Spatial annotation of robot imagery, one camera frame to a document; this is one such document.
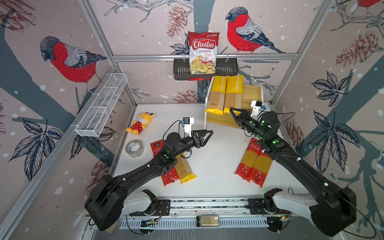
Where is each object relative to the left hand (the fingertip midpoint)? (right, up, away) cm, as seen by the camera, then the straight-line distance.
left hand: (210, 133), depth 67 cm
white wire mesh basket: (-57, +5, +4) cm, 57 cm away
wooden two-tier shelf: (+23, +20, +12) cm, 33 cm away
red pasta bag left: (-21, -26, +16) cm, 37 cm away
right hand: (+8, +10, +3) cm, 13 cm away
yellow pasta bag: (+4, +19, +9) cm, 21 cm away
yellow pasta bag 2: (-14, -23, +17) cm, 32 cm away
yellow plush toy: (-44, +6, +36) cm, 57 cm away
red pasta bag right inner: (+26, -18, +21) cm, 38 cm away
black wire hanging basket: (+12, +40, +28) cm, 50 cm away
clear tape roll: (-47, -13, +28) cm, 56 cm away
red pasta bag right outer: (+31, -22, +17) cm, 42 cm away
